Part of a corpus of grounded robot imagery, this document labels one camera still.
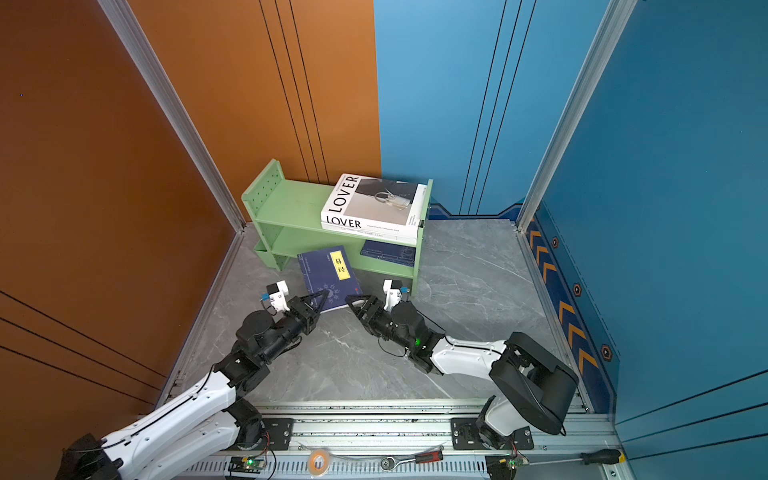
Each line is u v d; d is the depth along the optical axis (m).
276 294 0.70
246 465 0.71
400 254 0.92
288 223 0.87
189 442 0.54
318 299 0.73
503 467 0.70
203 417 0.52
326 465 0.69
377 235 0.78
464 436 0.73
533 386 0.44
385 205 0.79
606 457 0.68
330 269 0.79
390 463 0.68
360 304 0.76
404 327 0.62
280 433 0.74
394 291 0.76
